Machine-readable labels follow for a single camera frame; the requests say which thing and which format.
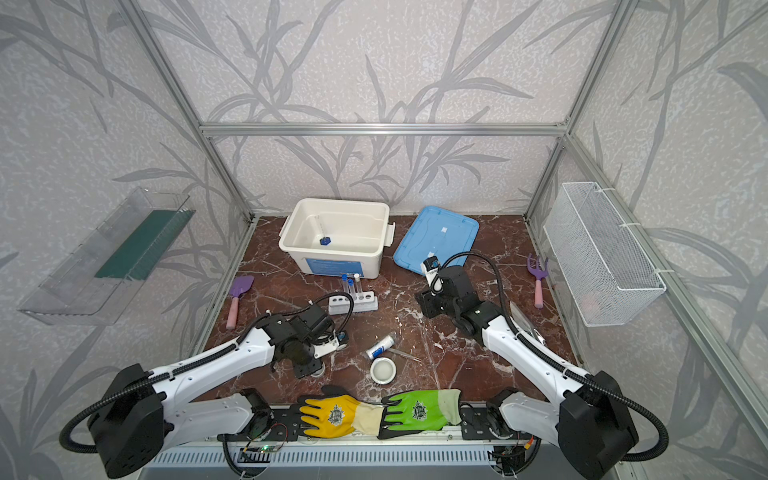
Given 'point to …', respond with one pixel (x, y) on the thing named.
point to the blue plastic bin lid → (440, 233)
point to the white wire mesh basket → (606, 280)
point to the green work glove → (414, 411)
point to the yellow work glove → (340, 415)
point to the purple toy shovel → (239, 285)
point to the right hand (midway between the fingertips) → (423, 282)
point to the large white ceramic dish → (383, 370)
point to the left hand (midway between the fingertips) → (319, 350)
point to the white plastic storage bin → (336, 236)
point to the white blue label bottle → (380, 346)
